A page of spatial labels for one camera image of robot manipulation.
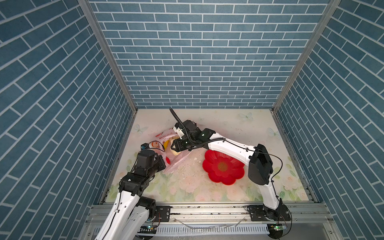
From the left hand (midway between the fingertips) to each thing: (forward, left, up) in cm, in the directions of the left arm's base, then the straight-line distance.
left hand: (164, 158), depth 78 cm
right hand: (+7, -4, +2) cm, 8 cm away
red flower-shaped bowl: (0, -33, -14) cm, 35 cm away
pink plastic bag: (+7, +2, +2) cm, 8 cm away
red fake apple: (+5, 0, -13) cm, 14 cm away
